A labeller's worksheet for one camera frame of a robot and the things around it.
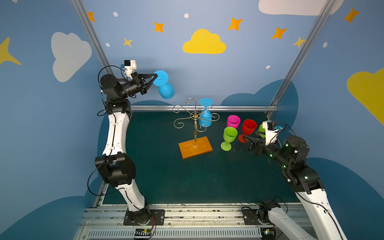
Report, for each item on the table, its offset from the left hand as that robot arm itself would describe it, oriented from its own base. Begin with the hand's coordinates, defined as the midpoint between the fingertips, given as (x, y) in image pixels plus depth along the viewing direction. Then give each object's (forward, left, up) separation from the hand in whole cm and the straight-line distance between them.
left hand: (156, 74), depth 64 cm
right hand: (-18, -43, -17) cm, 50 cm away
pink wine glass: (+8, -44, -38) cm, 59 cm away
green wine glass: (-2, -40, -40) cm, 57 cm away
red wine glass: (+1, -52, -36) cm, 63 cm away
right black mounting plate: (-46, -47, -52) cm, 83 cm away
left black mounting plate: (-47, +1, -52) cm, 70 cm away
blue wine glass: (+1, -24, -28) cm, 36 cm away
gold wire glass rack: (0, -21, -34) cm, 39 cm away
